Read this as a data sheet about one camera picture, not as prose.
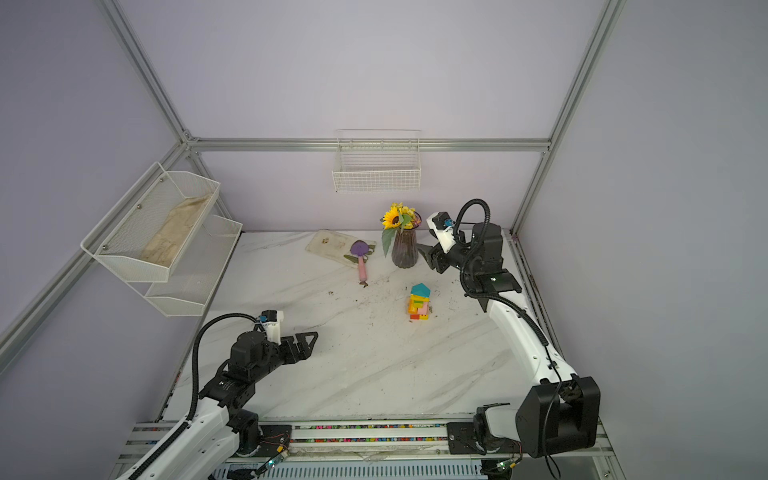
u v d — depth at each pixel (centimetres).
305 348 74
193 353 60
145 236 75
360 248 114
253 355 63
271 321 73
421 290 87
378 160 95
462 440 73
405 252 104
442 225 63
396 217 91
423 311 94
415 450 73
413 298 91
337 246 115
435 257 66
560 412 40
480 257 59
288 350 72
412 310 94
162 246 76
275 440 74
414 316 95
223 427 56
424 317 96
